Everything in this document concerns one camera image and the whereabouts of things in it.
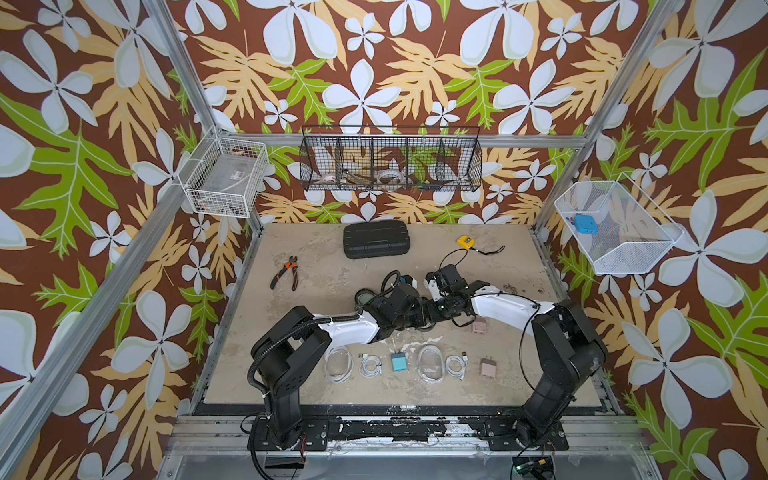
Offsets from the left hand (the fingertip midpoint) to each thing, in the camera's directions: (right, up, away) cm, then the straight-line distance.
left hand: (431, 309), depth 89 cm
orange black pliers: (-47, +12, +19) cm, 52 cm away
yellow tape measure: (+18, +22, +26) cm, 39 cm away
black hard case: (-13, +23, +24) cm, 36 cm away
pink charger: (+15, -5, +2) cm, 16 cm away
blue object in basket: (+45, +25, -2) cm, 52 cm away
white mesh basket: (+51, +24, -6) cm, 57 cm away
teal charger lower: (-10, -15, -4) cm, 18 cm away
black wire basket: (-11, +49, +10) cm, 51 cm away
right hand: (-1, -2, +5) cm, 6 cm away
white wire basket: (-62, +39, -2) cm, 73 cm away
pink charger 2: (+15, -15, -7) cm, 22 cm away
